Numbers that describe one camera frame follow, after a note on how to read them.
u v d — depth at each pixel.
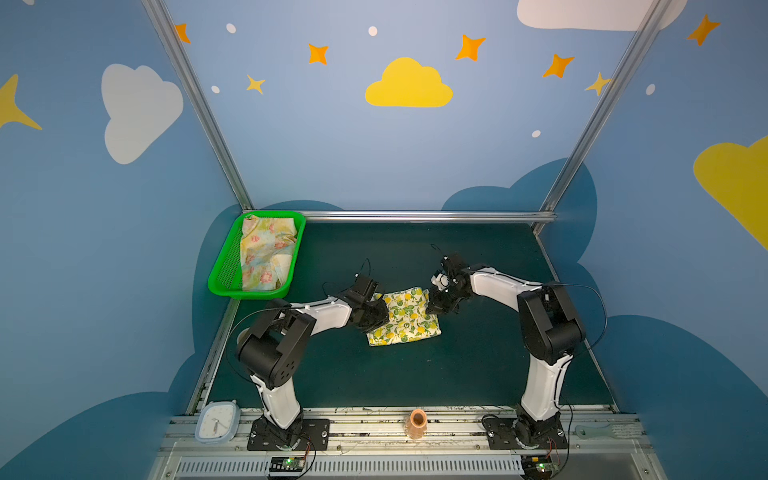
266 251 1.10
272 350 0.48
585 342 0.96
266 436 0.72
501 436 0.74
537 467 0.71
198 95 0.83
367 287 0.77
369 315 0.82
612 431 0.75
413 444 0.73
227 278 1.01
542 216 1.18
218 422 0.74
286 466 0.71
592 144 0.94
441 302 0.87
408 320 0.93
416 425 0.65
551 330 0.52
